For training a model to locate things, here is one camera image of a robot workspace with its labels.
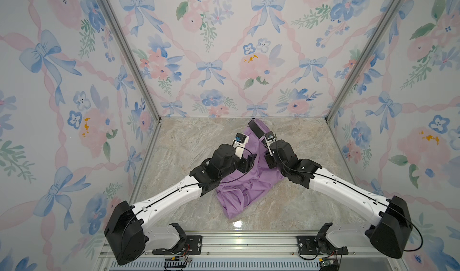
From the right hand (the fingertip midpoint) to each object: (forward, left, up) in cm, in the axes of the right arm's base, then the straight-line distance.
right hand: (272, 148), depth 80 cm
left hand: (-5, +10, +5) cm, 12 cm away
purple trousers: (-14, +14, -13) cm, 24 cm away
